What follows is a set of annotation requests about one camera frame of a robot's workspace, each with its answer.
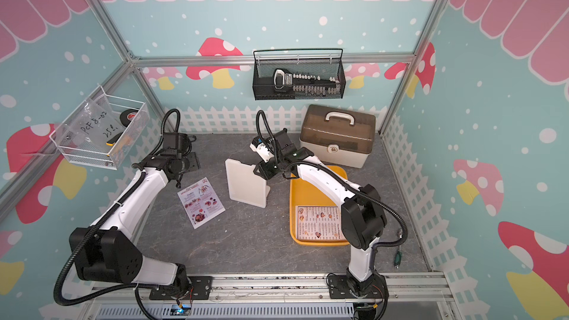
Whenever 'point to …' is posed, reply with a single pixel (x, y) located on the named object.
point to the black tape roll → (127, 115)
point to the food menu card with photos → (314, 222)
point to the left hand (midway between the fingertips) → (187, 165)
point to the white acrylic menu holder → (244, 185)
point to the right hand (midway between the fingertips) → (258, 169)
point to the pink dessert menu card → (201, 203)
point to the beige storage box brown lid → (338, 136)
